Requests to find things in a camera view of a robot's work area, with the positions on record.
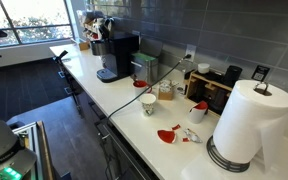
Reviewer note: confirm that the black silver Keurig coffee machine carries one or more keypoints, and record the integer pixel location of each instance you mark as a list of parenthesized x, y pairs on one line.
[(120, 56)]

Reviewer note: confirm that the wooden counter organizer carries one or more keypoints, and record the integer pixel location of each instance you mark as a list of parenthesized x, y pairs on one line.
[(204, 88)]

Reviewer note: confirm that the dark wooden counter cabinet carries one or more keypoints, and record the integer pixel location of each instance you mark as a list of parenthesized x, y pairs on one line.
[(117, 156)]

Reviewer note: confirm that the white cup with red inside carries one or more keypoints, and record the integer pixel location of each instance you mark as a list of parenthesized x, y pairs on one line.
[(140, 85)]

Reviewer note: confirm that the patterned paper cup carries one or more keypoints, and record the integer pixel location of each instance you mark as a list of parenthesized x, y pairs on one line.
[(148, 101)]

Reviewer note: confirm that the cardboard box of packets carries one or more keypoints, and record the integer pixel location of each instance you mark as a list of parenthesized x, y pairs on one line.
[(166, 92)]

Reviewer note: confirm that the stainless steel countertop bin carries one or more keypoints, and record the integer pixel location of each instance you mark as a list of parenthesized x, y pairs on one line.
[(147, 66)]

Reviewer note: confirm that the small red lid fragment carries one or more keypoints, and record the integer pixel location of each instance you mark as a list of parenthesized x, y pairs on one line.
[(186, 139), (176, 127)]

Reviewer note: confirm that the loose red lid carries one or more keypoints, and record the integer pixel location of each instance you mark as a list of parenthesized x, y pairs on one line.
[(166, 136)]

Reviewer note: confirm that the white cup with red lid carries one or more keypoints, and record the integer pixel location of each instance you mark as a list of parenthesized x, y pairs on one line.
[(196, 114)]

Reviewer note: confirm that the small white bowl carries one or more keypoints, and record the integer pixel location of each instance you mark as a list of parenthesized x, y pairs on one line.
[(203, 68)]

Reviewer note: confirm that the crumpled silver wrapper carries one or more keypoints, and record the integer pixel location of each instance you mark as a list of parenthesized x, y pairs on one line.
[(193, 136)]

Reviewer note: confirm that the small cardboard box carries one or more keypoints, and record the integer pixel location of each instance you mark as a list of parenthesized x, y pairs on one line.
[(84, 45)]

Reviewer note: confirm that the black canister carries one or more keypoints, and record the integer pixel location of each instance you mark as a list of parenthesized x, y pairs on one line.
[(233, 76)]

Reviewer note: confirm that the white paper towel roll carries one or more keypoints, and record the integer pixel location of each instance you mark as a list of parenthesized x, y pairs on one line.
[(250, 126)]

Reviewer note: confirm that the black QR code sign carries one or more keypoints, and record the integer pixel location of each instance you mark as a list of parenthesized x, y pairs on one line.
[(260, 73)]

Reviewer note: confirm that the large window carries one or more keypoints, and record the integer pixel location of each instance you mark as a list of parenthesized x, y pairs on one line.
[(34, 20)]

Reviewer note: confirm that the white wall outlet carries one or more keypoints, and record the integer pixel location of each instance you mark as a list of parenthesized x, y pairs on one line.
[(190, 50)]

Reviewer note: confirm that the aluminium robot cart frame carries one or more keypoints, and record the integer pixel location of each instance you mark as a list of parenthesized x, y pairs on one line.
[(39, 150)]

